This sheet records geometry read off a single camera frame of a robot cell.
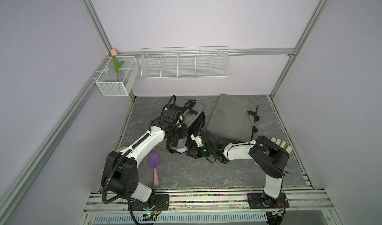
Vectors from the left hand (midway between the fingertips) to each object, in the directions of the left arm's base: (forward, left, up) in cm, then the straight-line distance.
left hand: (188, 134), depth 84 cm
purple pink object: (-8, +22, -14) cm, 27 cm away
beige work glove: (-4, -59, -12) cm, 60 cm away
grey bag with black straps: (+11, -4, -1) cm, 11 cm away
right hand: (-8, +2, -8) cm, 12 cm away
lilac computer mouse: (-5, +3, -8) cm, 10 cm away
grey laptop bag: (+17, -32, -10) cm, 38 cm away
